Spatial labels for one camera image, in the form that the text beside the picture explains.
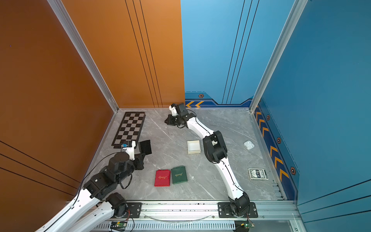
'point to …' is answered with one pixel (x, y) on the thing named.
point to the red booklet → (162, 178)
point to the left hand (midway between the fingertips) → (146, 152)
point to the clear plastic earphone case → (249, 144)
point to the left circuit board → (118, 226)
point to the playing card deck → (258, 174)
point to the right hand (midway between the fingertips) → (166, 120)
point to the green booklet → (178, 175)
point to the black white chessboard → (130, 129)
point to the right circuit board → (243, 225)
